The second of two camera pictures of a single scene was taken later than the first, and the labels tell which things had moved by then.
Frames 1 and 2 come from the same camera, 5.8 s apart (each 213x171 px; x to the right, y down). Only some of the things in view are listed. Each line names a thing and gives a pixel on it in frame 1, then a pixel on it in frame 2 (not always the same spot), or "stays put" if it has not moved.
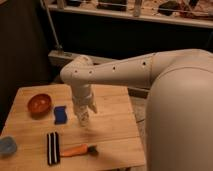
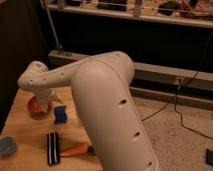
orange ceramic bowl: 39,105 stays put
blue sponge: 60,114 stays put
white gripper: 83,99 to 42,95
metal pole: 58,45 stays put
